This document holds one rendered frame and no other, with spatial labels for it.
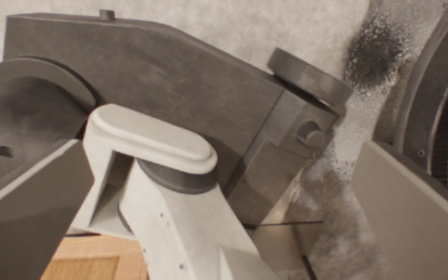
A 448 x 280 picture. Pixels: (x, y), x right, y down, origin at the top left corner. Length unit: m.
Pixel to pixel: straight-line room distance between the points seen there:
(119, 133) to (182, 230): 0.16
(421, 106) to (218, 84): 0.35
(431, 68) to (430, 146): 0.12
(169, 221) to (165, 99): 0.25
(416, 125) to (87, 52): 0.57
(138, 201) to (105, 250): 0.51
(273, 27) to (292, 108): 0.24
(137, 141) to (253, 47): 0.41
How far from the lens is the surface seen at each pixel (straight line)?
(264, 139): 0.54
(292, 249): 1.17
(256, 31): 0.66
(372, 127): 0.91
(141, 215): 0.41
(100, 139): 0.36
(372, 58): 0.80
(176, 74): 0.48
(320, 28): 0.72
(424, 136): 0.52
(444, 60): 0.51
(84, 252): 0.93
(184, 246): 0.32
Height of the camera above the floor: 0.64
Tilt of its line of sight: 59 degrees down
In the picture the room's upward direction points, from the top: 165 degrees clockwise
